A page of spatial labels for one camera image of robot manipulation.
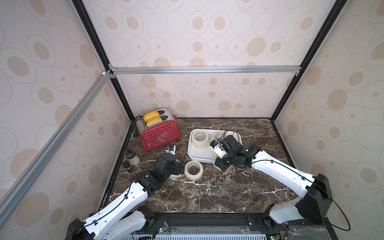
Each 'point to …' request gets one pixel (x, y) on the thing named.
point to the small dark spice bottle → (126, 164)
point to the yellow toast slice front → (154, 121)
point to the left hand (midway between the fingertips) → (180, 159)
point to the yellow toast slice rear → (151, 115)
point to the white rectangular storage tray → (205, 155)
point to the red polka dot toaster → (157, 127)
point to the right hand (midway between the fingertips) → (216, 164)
